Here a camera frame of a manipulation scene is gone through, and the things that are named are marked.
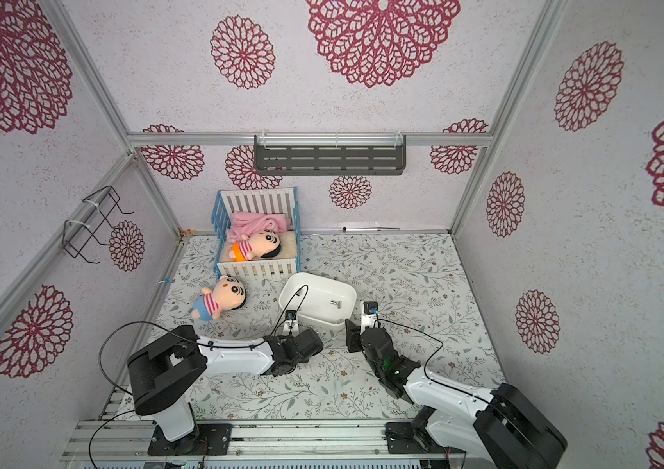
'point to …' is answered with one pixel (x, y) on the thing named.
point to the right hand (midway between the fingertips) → (358, 321)
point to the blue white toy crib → (280, 200)
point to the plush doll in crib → (262, 243)
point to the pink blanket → (246, 223)
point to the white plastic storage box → (319, 303)
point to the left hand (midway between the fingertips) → (297, 344)
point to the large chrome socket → (338, 303)
